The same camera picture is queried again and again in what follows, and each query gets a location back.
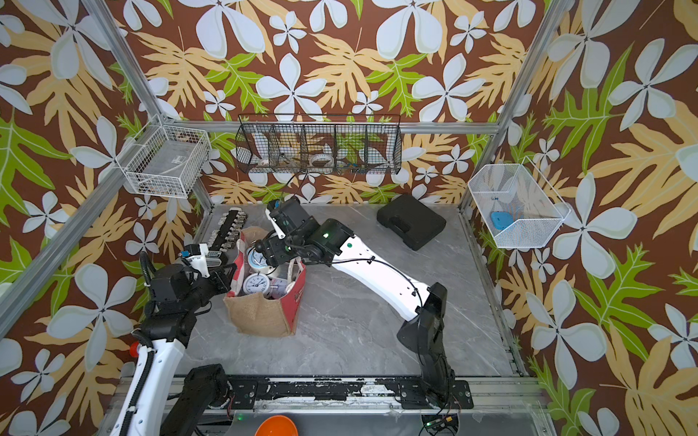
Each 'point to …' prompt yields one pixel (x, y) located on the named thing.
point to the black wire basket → (319, 143)
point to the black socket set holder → (228, 231)
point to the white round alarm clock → (255, 282)
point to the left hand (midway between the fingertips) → (236, 263)
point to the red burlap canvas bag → (256, 313)
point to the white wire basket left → (164, 161)
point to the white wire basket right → (519, 207)
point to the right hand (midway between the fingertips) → (273, 244)
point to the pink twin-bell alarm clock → (277, 288)
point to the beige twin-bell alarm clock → (258, 262)
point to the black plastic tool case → (416, 222)
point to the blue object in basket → (501, 219)
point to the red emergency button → (134, 349)
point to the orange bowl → (276, 425)
